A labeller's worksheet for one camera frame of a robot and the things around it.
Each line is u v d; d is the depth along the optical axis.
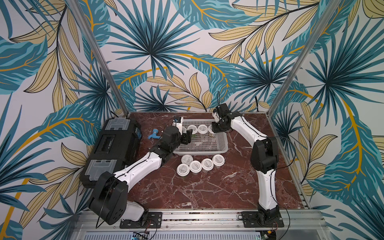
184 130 0.75
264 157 0.56
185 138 0.73
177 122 0.70
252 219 0.73
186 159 0.88
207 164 0.86
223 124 0.74
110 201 0.41
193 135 1.03
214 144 1.01
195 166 0.85
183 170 0.84
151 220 0.73
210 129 0.98
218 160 0.88
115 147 0.80
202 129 1.00
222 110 0.78
